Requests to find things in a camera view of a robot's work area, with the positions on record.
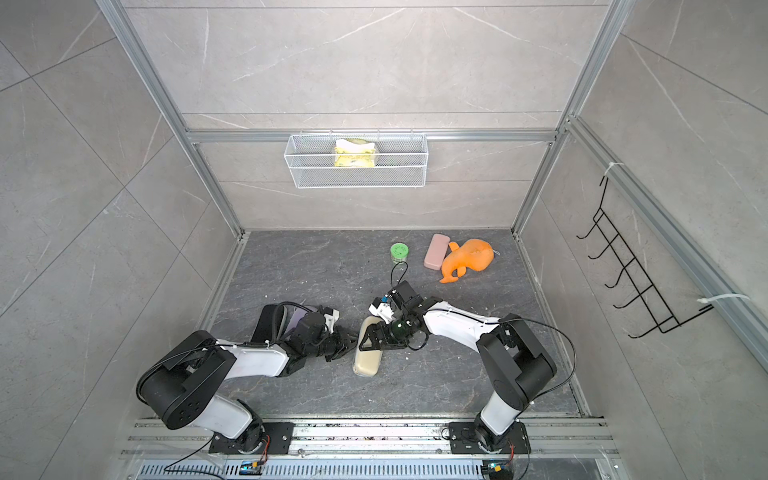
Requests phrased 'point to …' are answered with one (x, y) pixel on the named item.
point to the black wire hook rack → (662, 317)
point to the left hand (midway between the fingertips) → (366, 337)
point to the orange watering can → (475, 253)
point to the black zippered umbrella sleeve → (266, 326)
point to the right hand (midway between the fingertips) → (373, 348)
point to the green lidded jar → (399, 252)
